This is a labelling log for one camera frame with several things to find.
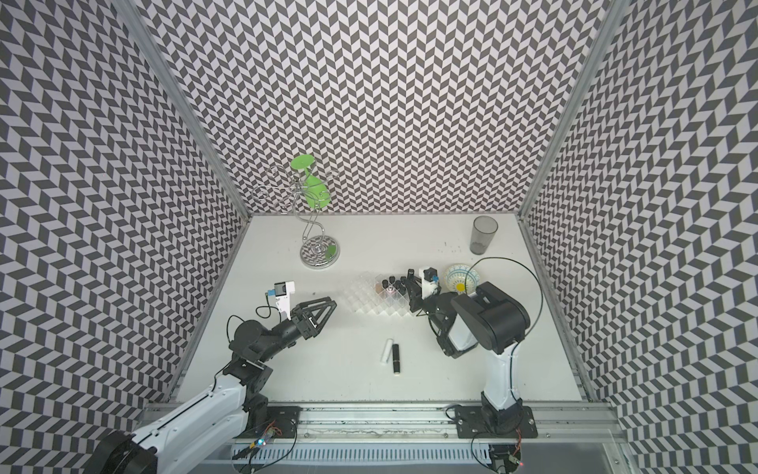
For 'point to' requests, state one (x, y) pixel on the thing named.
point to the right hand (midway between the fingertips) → (408, 282)
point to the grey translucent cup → (484, 228)
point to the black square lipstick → (403, 278)
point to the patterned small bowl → (462, 278)
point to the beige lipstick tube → (378, 288)
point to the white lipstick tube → (386, 352)
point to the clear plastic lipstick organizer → (372, 294)
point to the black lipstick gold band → (396, 358)
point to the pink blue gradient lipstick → (390, 290)
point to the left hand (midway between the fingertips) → (334, 305)
